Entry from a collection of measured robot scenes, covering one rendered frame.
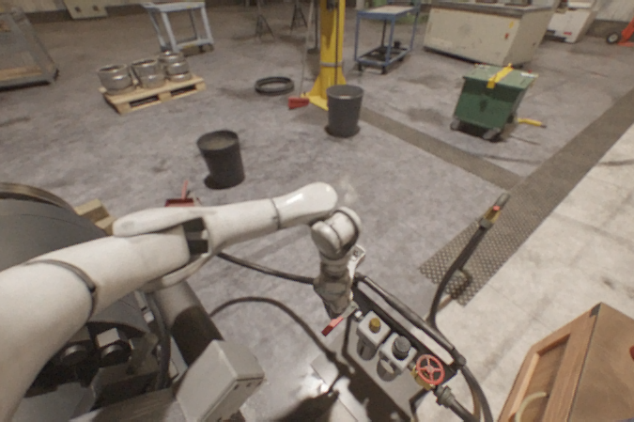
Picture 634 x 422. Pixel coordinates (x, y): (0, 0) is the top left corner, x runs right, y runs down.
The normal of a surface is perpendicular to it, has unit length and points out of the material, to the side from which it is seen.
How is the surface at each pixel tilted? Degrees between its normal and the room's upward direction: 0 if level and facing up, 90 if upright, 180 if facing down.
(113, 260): 60
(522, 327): 0
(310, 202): 24
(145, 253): 70
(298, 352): 0
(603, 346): 0
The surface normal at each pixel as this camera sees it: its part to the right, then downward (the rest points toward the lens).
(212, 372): -0.29, -0.48
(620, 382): -0.01, -0.72
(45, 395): 0.50, -0.86
